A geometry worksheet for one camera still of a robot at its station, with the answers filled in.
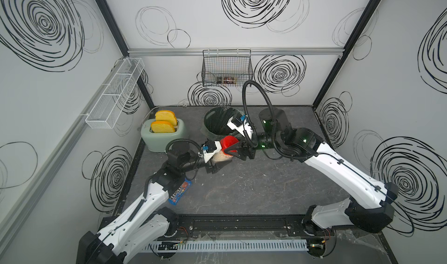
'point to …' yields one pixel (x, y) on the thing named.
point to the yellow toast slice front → (161, 127)
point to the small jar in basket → (227, 80)
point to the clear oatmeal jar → (220, 157)
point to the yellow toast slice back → (166, 116)
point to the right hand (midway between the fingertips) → (229, 143)
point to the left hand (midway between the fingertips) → (225, 151)
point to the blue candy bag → (180, 192)
